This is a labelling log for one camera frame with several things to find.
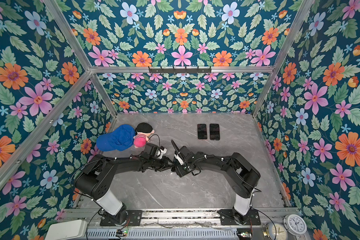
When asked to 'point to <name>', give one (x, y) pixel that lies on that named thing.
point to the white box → (67, 230)
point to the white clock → (294, 224)
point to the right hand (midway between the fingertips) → (180, 169)
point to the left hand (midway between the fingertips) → (175, 163)
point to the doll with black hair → (143, 130)
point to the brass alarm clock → (269, 232)
